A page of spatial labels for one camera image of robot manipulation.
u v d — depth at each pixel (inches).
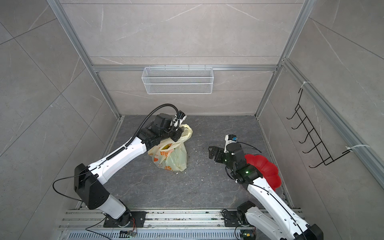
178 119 26.0
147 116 21.4
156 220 29.4
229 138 26.5
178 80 39.6
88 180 16.3
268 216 21.6
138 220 28.8
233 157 21.8
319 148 25.0
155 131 23.3
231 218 28.8
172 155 33.2
